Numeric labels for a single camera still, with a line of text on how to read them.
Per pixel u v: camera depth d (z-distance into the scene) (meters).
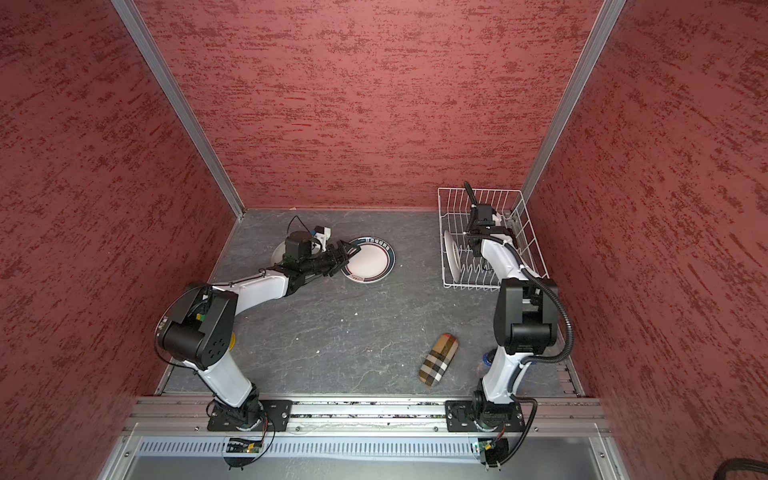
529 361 0.52
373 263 1.03
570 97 0.87
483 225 0.74
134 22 0.72
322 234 0.87
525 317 0.49
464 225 1.14
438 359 0.81
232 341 0.52
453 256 0.92
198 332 0.48
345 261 0.81
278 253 1.06
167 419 0.76
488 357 0.83
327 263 0.81
